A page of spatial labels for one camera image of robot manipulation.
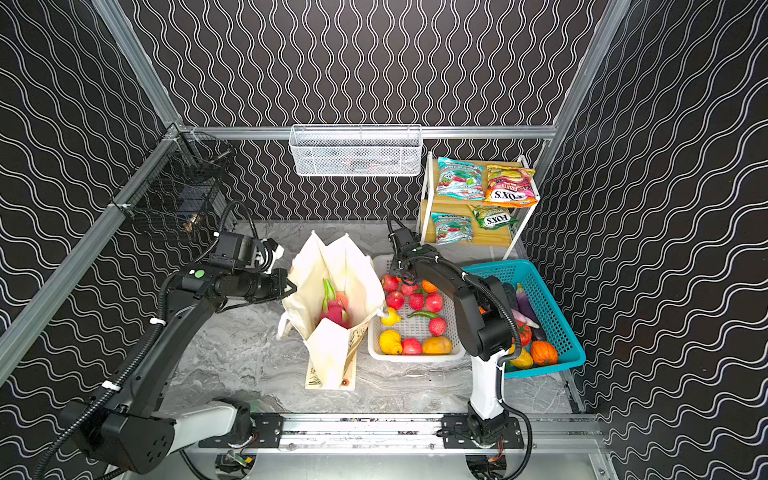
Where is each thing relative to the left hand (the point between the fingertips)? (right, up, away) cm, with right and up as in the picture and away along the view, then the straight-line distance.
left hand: (302, 287), depth 74 cm
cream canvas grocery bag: (+9, -13, -9) cm, 18 cm away
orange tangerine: (+35, -3, +23) cm, 42 cm away
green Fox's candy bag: (+54, +20, +24) cm, 63 cm away
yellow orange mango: (+35, -17, +10) cm, 40 cm away
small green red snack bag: (+41, +16, +19) cm, 48 cm away
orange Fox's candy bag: (+54, +26, +6) cm, 60 cm away
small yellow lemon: (+23, -11, +16) cm, 30 cm away
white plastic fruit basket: (+31, -14, +19) cm, 39 cm away
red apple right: (+35, -7, +19) cm, 41 cm away
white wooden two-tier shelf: (+45, +22, +8) cm, 51 cm away
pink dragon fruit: (+6, -7, +15) cm, 17 cm away
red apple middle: (+23, -6, +19) cm, 31 cm away
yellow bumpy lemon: (+22, -16, +10) cm, 29 cm away
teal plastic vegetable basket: (+67, -10, +12) cm, 69 cm away
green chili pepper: (+32, -10, +21) cm, 40 cm away
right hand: (+27, +3, +25) cm, 37 cm away
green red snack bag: (+40, +29, +8) cm, 50 cm away
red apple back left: (+22, -1, +20) cm, 30 cm away
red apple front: (+28, -17, +10) cm, 34 cm away
